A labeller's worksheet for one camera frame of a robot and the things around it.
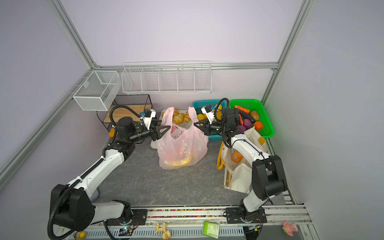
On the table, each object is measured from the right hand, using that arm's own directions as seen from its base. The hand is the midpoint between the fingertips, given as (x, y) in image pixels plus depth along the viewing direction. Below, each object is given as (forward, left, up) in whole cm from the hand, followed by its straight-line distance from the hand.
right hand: (194, 125), depth 80 cm
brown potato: (+27, -44, -21) cm, 56 cm away
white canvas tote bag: (-23, -20, -6) cm, 31 cm away
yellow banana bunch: (-15, +7, -16) cm, 23 cm away
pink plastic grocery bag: (-7, +8, -9) cm, 14 cm away
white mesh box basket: (+28, +63, +3) cm, 69 cm away
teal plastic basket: (+33, -1, -15) cm, 36 cm away
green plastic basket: (+35, -45, -18) cm, 60 cm away
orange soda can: (-10, -24, -18) cm, 32 cm away
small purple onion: (+18, -37, -20) cm, 46 cm away
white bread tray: (+19, +9, -23) cm, 31 cm away
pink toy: (-44, -44, -23) cm, 66 cm away
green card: (-45, -8, -23) cm, 51 cm away
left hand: (-4, +13, +4) cm, 15 cm away
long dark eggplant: (+26, -38, -21) cm, 51 cm away
